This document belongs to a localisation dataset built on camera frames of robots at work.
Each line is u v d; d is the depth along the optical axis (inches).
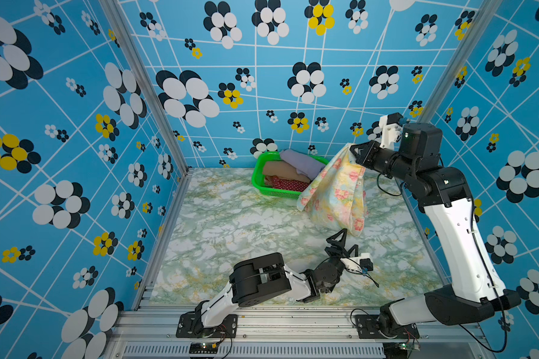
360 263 26.1
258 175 43.1
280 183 41.1
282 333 29.0
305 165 40.5
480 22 27.7
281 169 41.7
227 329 28.5
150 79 34.1
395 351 27.7
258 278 20.8
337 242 27.8
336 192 28.2
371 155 21.0
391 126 20.9
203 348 28.4
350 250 31.0
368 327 28.5
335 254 27.6
